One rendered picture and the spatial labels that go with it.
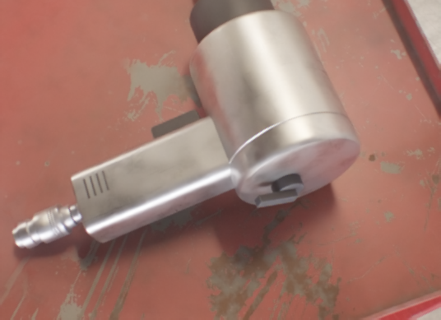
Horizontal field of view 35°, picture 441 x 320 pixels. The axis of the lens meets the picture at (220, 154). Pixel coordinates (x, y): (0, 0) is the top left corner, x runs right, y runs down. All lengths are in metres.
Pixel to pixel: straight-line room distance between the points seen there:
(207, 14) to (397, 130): 0.18
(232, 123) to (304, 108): 0.05
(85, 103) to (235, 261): 0.18
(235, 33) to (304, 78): 0.06
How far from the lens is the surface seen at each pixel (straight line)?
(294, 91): 0.47
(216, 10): 0.53
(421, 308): 0.74
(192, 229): 0.54
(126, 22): 0.62
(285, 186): 0.48
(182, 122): 0.52
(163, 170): 0.50
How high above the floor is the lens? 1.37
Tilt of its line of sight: 70 degrees down
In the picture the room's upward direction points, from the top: straight up
